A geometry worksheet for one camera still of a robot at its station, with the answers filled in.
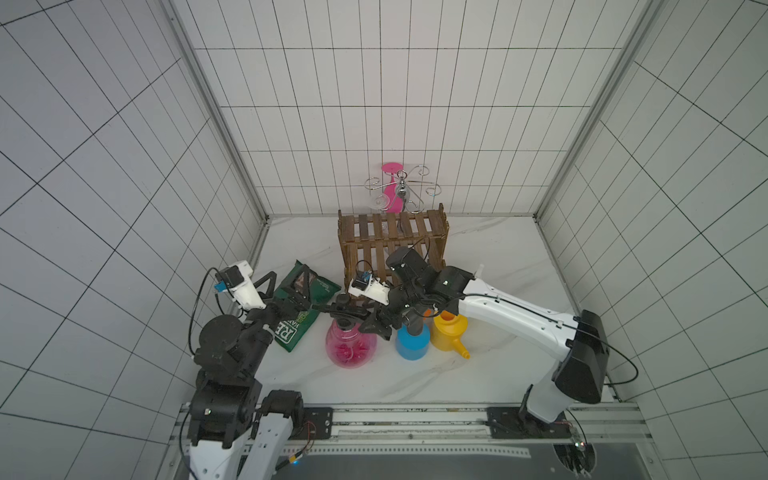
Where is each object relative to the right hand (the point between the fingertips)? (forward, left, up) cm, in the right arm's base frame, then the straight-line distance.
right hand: (354, 322), depth 69 cm
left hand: (+4, +12, +14) cm, 19 cm away
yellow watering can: (+4, -23, -11) cm, 26 cm away
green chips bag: (+17, +15, -16) cm, 28 cm away
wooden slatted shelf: (+22, -1, +4) cm, 23 cm away
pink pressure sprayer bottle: (-2, +3, -10) cm, 10 cm away
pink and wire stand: (+41, -9, +6) cm, 42 cm away
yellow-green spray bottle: (+21, -33, -6) cm, 40 cm away
